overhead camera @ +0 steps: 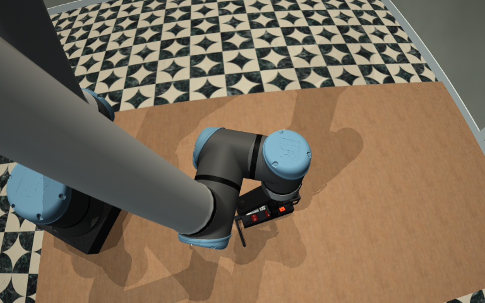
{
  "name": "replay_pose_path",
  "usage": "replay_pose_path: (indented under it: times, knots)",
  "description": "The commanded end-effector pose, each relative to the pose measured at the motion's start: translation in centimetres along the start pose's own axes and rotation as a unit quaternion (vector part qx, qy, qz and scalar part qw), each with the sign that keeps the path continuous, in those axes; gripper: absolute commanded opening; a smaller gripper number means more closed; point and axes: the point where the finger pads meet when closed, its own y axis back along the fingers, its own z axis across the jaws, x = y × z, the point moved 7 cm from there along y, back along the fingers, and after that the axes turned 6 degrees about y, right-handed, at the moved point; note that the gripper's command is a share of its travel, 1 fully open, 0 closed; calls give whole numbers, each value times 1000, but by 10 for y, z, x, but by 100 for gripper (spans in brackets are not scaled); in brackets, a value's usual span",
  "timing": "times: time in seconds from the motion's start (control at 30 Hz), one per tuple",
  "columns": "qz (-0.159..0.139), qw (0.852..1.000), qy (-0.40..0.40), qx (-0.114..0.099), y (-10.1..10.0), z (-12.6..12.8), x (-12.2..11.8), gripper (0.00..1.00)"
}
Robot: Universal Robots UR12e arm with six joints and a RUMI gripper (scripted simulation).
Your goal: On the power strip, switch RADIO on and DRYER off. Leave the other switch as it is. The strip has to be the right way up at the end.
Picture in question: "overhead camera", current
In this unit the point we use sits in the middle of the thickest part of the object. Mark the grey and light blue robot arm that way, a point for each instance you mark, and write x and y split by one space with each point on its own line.
71 157

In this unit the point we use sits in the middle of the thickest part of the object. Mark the black power strip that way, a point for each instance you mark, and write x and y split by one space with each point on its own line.
259 216

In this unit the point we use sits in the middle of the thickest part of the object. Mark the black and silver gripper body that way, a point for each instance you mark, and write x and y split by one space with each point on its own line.
275 204

